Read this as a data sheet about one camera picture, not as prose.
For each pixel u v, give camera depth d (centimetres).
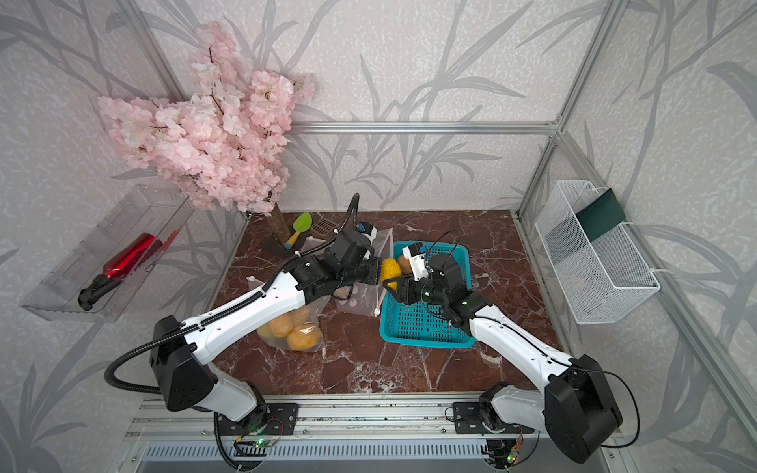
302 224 116
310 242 108
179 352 41
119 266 63
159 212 83
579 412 40
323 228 113
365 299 80
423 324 91
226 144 64
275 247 108
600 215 69
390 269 76
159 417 75
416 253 70
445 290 61
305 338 81
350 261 58
